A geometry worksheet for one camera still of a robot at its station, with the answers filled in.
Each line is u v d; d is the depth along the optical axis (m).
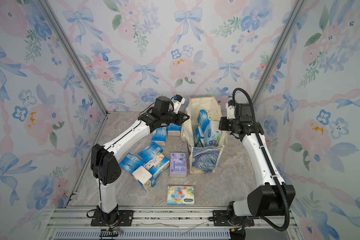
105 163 0.52
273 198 0.40
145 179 0.74
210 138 0.77
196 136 0.92
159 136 0.97
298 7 0.69
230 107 0.69
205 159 0.78
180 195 0.76
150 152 0.90
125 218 0.73
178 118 0.72
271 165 0.43
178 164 0.86
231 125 0.65
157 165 0.86
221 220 0.73
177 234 0.70
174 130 1.01
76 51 0.87
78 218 0.75
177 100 0.72
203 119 0.90
